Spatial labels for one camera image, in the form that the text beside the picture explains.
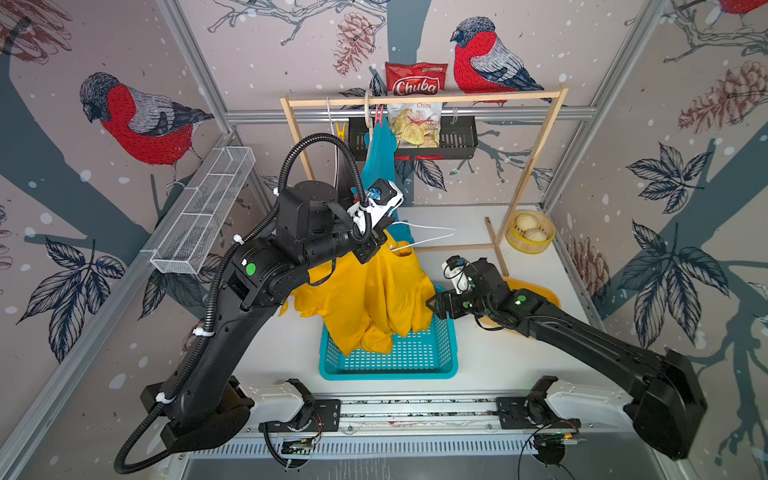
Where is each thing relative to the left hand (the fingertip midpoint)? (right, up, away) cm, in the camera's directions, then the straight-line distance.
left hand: (394, 209), depth 54 cm
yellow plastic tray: (+48, -25, +34) cm, 64 cm away
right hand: (+12, -22, +25) cm, 36 cm away
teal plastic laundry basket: (+9, -39, +30) cm, 50 cm away
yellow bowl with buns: (+49, -5, +52) cm, 72 cm away
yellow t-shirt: (-7, -22, +16) cm, 28 cm away
